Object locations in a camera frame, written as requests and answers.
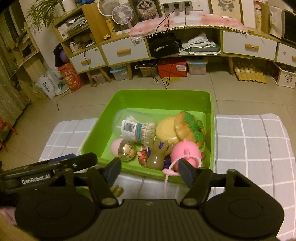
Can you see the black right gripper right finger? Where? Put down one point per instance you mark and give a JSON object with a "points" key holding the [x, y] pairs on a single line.
{"points": [[197, 180]]}

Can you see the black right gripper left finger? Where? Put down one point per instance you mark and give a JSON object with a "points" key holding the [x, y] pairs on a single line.
{"points": [[100, 181]]}

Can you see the pink pig toy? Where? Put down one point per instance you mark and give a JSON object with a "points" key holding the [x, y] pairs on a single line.
{"points": [[186, 150]]}

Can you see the pink clear capsule ball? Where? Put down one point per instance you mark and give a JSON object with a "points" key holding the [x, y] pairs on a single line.
{"points": [[123, 149]]}

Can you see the translucent brown octopus toy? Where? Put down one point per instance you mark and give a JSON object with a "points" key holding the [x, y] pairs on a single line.
{"points": [[154, 144]]}

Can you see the yellow plastic bowl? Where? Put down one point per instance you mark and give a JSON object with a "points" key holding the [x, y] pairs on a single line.
{"points": [[165, 131]]}

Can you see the clear cotton swab jar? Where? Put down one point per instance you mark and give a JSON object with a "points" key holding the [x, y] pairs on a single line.
{"points": [[134, 126]]}

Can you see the purple toy grapes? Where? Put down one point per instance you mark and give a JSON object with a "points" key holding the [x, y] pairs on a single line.
{"points": [[166, 160]]}

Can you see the green plastic storage bin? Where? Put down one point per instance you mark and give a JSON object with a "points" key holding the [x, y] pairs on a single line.
{"points": [[161, 104]]}

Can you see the grey checked table cloth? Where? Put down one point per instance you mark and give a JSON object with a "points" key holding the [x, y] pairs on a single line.
{"points": [[258, 146]]}

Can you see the red cylindrical bin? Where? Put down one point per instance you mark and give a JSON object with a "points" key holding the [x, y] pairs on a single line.
{"points": [[71, 77]]}

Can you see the white plastic bag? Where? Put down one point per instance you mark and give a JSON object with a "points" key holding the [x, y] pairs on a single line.
{"points": [[49, 83]]}

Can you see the clear plastic storage box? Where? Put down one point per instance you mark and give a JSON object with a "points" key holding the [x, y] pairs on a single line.
{"points": [[197, 66]]}

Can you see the red cardboard box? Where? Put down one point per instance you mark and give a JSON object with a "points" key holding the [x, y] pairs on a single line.
{"points": [[172, 67]]}

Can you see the egg carton tray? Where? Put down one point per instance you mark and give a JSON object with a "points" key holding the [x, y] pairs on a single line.
{"points": [[248, 72]]}

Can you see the white decorated storage box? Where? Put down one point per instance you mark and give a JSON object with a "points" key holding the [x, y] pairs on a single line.
{"points": [[283, 75]]}

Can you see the wooden tv cabinet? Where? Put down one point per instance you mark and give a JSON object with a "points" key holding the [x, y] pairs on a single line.
{"points": [[120, 49]]}

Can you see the pink checked cloth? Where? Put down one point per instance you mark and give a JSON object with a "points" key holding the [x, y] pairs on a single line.
{"points": [[148, 28]]}

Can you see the white desk fan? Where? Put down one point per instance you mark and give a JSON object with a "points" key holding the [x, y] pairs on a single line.
{"points": [[106, 7], [122, 14]]}

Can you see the potted green plant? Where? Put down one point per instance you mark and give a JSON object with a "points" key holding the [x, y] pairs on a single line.
{"points": [[42, 14]]}

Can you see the framed cartoon girl picture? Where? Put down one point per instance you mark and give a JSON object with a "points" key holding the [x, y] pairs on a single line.
{"points": [[229, 8]]}

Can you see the framed cat picture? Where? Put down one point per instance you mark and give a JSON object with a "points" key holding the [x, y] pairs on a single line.
{"points": [[146, 9]]}

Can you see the black microwave oven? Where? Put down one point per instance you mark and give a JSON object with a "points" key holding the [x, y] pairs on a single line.
{"points": [[288, 22]]}

